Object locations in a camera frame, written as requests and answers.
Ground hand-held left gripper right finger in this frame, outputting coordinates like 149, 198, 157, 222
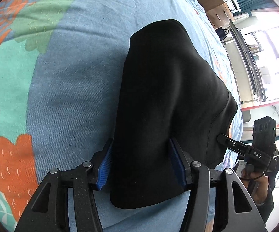
169, 139, 268, 232

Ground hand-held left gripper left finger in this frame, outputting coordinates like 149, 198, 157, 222
15, 139, 114, 232

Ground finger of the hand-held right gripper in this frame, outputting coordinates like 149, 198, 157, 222
217, 134, 249, 154

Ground black pants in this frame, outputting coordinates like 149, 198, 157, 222
109, 19, 238, 209

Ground person's right forearm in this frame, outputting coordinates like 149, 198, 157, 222
255, 186, 275, 226

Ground person's right hand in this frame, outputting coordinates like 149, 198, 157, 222
240, 168, 269, 205

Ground window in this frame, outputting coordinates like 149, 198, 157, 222
246, 24, 279, 102

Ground bed with blue printed sheet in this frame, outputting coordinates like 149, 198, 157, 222
0, 0, 243, 232

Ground blue curtain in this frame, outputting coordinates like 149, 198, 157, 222
236, 0, 279, 14

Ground wooden dresser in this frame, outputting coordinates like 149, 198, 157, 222
197, 0, 235, 29

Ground metal rail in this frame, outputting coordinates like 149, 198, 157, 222
229, 19, 268, 102

